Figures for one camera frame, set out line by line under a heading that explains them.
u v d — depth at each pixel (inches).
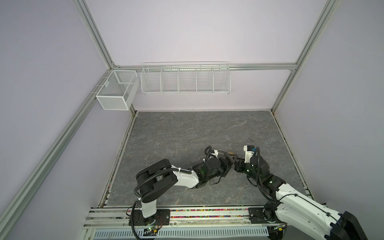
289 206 21.0
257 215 29.0
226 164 28.5
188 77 38.8
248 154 29.1
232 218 29.2
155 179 19.5
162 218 29.0
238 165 28.4
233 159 28.7
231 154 36.4
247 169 27.4
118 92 39.2
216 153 31.9
